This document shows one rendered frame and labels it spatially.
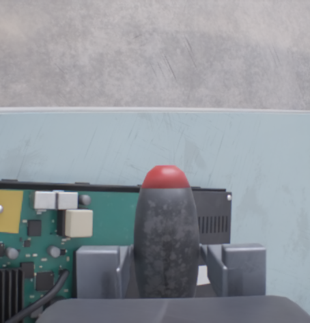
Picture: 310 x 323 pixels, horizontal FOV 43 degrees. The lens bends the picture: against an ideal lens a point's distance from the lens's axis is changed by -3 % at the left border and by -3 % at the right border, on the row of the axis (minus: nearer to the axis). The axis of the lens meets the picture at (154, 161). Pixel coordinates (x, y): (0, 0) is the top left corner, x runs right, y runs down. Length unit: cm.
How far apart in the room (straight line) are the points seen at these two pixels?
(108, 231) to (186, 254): 20
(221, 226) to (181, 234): 25
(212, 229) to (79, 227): 14
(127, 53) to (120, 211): 129
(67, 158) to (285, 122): 30
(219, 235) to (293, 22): 211
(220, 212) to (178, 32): 144
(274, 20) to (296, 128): 178
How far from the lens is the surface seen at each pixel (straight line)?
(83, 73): 150
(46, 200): 31
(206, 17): 193
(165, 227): 15
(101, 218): 35
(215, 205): 40
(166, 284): 16
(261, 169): 49
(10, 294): 31
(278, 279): 53
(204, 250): 16
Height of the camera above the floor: 131
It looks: 55 degrees down
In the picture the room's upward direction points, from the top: 87 degrees clockwise
